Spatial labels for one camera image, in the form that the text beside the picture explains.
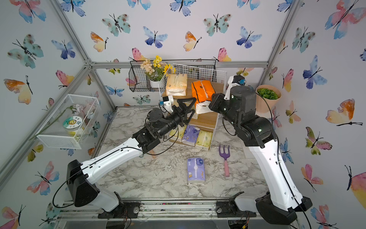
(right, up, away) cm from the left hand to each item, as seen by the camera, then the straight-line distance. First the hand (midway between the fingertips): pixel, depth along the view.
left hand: (196, 103), depth 59 cm
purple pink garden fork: (+21, -30, +34) cm, 50 cm away
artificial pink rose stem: (-58, -2, +18) cm, 60 cm away
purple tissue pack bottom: (-2, -17, +38) cm, 42 cm away
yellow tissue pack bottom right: (+7, -20, +36) cm, 42 cm away
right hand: (+7, +4, -2) cm, 8 cm away
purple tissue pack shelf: (+1, -35, +23) cm, 42 cm away
